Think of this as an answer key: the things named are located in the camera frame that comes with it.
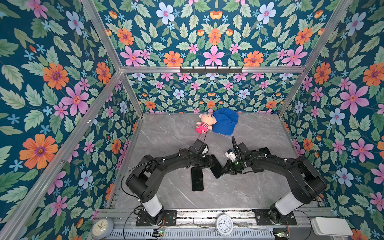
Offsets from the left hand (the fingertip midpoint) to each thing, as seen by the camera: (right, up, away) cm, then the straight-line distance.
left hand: (215, 163), depth 85 cm
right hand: (+4, -5, +1) cm, 6 cm away
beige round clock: (-54, -26, -18) cm, 63 cm away
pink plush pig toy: (-4, +26, +22) cm, 34 cm away
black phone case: (+35, +5, +16) cm, 39 cm away
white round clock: (+3, -25, -16) cm, 30 cm away
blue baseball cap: (+11, +27, +26) cm, 39 cm away
